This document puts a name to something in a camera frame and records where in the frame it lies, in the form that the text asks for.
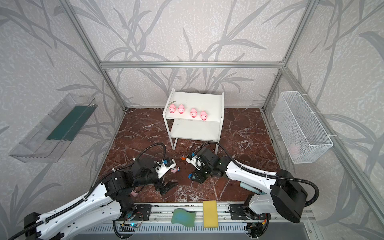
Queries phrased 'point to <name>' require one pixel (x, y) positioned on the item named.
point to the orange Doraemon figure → (183, 157)
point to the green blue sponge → (180, 216)
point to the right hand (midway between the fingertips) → (193, 171)
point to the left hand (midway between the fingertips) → (175, 171)
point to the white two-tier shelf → (184, 126)
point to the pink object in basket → (294, 148)
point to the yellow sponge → (210, 217)
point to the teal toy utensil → (251, 188)
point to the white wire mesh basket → (304, 138)
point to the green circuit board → (127, 227)
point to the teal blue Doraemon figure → (190, 175)
